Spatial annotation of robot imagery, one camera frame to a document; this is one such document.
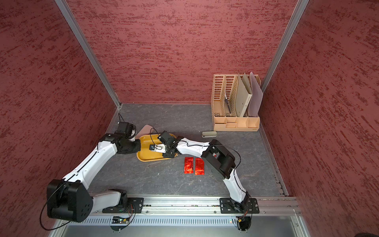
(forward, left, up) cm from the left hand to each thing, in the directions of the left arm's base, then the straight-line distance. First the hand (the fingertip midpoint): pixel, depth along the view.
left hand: (137, 151), depth 83 cm
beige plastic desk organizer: (+28, -55, -2) cm, 61 cm away
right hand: (+5, -16, -8) cm, 19 cm away
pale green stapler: (+18, -43, -8) cm, 48 cm away
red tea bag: (-5, -30, -9) cm, 32 cm away
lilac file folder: (+32, -73, +16) cm, 82 cm away
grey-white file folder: (+32, -64, +16) cm, 74 cm away
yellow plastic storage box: (+1, -4, -6) cm, 7 cm away
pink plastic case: (+22, +2, -9) cm, 23 cm away
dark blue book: (+38, -56, +5) cm, 68 cm away
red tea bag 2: (-6, -36, -9) cm, 38 cm away
